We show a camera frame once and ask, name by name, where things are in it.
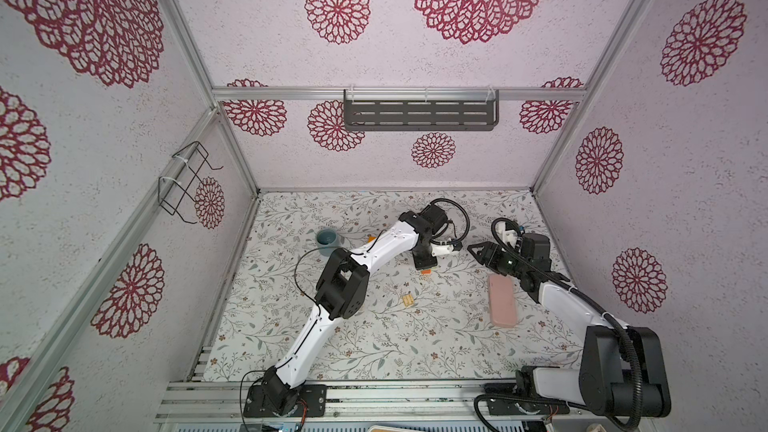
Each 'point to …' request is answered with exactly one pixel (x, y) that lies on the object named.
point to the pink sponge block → (502, 300)
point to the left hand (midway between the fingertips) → (424, 263)
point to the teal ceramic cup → (326, 238)
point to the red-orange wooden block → (426, 272)
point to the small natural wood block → (408, 300)
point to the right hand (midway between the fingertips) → (474, 246)
